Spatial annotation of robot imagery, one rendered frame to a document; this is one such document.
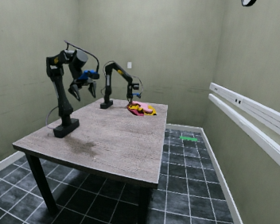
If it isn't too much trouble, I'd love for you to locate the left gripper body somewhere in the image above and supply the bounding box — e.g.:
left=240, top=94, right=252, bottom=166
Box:
left=126, top=90, right=138, bottom=98

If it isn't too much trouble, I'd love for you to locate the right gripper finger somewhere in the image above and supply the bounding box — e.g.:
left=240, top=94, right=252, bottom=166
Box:
left=68, top=85, right=81, bottom=102
left=88, top=83, right=96, bottom=98

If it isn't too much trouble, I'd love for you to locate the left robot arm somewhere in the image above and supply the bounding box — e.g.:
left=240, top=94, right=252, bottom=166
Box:
left=100, top=63, right=139, bottom=106

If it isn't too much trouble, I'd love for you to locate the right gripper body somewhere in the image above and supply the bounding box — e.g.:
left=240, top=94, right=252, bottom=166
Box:
left=68, top=70, right=98, bottom=91

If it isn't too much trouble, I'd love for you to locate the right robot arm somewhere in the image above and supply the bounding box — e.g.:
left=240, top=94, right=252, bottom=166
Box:
left=46, top=49, right=88, bottom=132

